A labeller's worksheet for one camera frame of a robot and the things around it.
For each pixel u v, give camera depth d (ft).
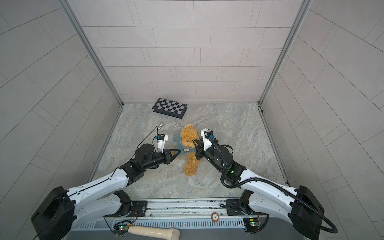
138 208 2.30
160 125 3.34
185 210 2.33
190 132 2.23
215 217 2.27
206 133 1.92
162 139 2.30
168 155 2.19
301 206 1.31
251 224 2.22
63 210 1.26
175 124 3.41
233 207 2.36
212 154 2.01
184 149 2.41
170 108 3.58
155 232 2.05
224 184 1.83
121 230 2.12
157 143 2.27
